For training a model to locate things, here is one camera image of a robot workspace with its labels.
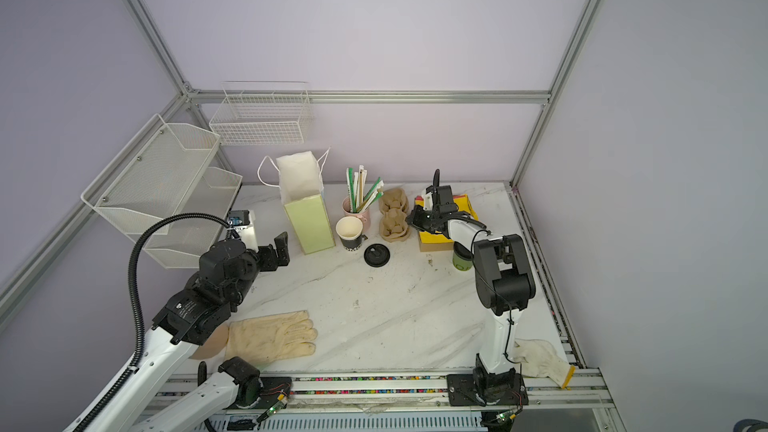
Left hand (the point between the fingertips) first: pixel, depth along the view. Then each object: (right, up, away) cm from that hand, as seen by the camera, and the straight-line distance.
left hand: (264, 238), depth 70 cm
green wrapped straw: (+16, +14, +31) cm, 38 cm away
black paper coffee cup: (+16, 0, +28) cm, 33 cm away
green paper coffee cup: (+51, -8, +18) cm, 55 cm away
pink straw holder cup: (+21, +5, +29) cm, 36 cm away
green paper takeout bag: (-2, +14, +35) cm, 38 cm away
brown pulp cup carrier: (+31, +9, +40) cm, 52 cm away
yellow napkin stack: (+45, -4, +29) cm, 53 cm away
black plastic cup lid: (+25, -9, +29) cm, 39 cm away
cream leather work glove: (-4, -29, +12) cm, 32 cm away
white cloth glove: (+69, -33, +8) cm, 77 cm away
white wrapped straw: (+20, +15, +30) cm, 39 cm away
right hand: (+34, +4, +28) cm, 44 cm away
